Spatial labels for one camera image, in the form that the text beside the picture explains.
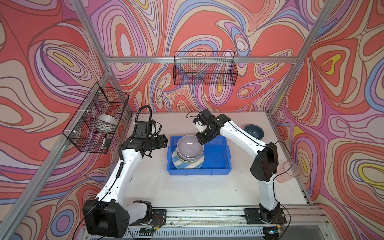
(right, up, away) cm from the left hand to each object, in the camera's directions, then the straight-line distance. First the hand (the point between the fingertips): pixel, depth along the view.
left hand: (164, 139), depth 80 cm
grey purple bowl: (+13, -6, +8) cm, 16 cm away
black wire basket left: (-33, +7, -8) cm, 34 cm away
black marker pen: (-28, -1, -8) cm, 29 cm away
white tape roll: (-26, +9, -9) cm, 29 cm away
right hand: (+21, -3, +6) cm, 22 cm away
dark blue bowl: (+60, +4, +24) cm, 64 cm away
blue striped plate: (+12, -15, +6) cm, 20 cm away
